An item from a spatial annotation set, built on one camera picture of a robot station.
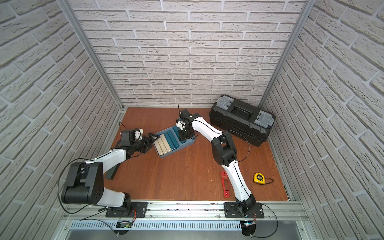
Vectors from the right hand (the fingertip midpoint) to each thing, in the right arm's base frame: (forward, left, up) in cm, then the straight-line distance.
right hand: (184, 137), depth 97 cm
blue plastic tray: (-2, +10, -1) cm, 10 cm away
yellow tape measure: (-28, -42, -3) cm, 51 cm away
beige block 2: (-5, +14, -1) cm, 15 cm away
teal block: (0, +8, -1) cm, 8 cm away
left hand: (-3, +16, +6) cm, 18 cm away
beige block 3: (-7, +10, -1) cm, 12 cm away
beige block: (-7, +17, 0) cm, 18 cm away
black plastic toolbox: (+3, -36, +12) cm, 38 cm away
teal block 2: (+6, +6, +2) cm, 9 cm away
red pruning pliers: (-26, -22, -3) cm, 34 cm away
